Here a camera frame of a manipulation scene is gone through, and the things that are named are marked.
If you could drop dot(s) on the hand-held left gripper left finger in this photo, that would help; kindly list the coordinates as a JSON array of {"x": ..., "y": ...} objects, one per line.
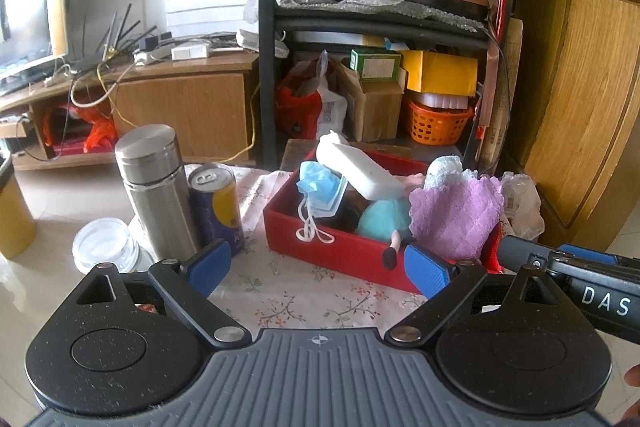
[{"x": 210, "y": 263}]

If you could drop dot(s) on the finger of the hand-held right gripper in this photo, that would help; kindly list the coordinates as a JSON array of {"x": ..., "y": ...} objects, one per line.
[
  {"x": 590, "y": 254},
  {"x": 515, "y": 252}
]

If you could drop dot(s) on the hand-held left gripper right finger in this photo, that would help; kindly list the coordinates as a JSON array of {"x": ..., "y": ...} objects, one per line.
[{"x": 426, "y": 271}]

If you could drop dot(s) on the purple waffle cloth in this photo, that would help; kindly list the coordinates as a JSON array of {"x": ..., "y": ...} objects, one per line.
[{"x": 455, "y": 217}]

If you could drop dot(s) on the teal and pink plush doll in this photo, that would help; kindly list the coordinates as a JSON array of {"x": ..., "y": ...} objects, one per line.
[{"x": 382, "y": 217}]

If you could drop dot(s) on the red cardboard box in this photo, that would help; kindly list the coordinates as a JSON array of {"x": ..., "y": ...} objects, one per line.
[{"x": 310, "y": 247}]

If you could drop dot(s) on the white terry towel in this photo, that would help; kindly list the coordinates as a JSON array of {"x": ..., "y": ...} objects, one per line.
[{"x": 445, "y": 169}]

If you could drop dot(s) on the white rectangular pack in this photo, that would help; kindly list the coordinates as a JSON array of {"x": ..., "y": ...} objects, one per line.
[{"x": 360, "y": 172}]

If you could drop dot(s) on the blue face mask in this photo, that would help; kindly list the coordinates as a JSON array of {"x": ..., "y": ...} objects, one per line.
[{"x": 320, "y": 187}]

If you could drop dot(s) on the crumpled clear plastic bag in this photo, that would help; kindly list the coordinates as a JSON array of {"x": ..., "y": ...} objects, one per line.
[{"x": 522, "y": 202}]

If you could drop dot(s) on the blue and yellow drink can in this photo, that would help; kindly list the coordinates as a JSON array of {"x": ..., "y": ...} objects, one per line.
[{"x": 217, "y": 207}]

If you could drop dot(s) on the stainless steel thermos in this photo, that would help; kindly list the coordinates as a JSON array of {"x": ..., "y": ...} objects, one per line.
[{"x": 155, "y": 197}]

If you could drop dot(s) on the floral tablecloth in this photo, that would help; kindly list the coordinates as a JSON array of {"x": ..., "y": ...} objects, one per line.
[{"x": 300, "y": 292}]

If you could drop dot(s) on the glass jar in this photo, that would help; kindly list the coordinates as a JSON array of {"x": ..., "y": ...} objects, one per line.
[{"x": 102, "y": 247}]

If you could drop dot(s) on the leaning cardboard sheet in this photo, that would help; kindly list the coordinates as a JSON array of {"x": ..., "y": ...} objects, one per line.
[{"x": 502, "y": 117}]

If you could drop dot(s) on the orange plastic basket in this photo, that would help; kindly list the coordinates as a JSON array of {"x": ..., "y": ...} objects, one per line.
[{"x": 437, "y": 127}]

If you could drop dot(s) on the wooden television stand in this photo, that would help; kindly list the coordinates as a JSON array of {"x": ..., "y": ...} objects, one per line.
[{"x": 190, "y": 107}]

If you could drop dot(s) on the wooden cabinet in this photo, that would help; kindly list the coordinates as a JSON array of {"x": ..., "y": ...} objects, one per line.
[{"x": 585, "y": 97}]

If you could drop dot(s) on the white ribbed container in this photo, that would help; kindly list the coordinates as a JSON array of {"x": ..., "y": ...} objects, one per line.
[{"x": 445, "y": 101}]

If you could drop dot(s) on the brown cardboard box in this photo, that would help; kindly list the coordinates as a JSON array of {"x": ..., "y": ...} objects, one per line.
[{"x": 375, "y": 112}]

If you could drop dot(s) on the red and white plastic bag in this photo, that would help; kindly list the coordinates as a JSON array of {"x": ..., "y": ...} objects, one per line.
[{"x": 305, "y": 107}]

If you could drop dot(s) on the yellow box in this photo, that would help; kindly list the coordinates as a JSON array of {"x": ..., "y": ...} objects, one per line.
[{"x": 440, "y": 74}]

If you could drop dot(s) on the yellow trash bin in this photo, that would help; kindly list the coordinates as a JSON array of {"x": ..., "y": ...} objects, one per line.
[{"x": 15, "y": 217}]

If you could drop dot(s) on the green carton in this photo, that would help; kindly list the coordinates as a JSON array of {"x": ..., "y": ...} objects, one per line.
[{"x": 375, "y": 66}]

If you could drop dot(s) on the white power adapter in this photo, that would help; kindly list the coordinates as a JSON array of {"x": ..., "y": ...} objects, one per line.
[{"x": 190, "y": 52}]

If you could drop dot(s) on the white electronic device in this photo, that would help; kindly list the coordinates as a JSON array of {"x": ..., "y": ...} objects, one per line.
[{"x": 247, "y": 41}]

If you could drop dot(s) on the black power adapter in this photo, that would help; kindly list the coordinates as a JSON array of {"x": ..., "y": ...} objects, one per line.
[{"x": 155, "y": 41}]

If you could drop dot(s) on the black shelf rack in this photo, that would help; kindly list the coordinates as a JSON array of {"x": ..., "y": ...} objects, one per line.
[{"x": 267, "y": 32}]

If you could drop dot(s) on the black router with antennas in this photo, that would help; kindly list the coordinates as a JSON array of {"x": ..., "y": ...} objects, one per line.
[{"x": 117, "y": 42}]

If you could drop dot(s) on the flat screen television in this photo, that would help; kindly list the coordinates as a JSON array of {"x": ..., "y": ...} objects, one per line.
[{"x": 25, "y": 27}]

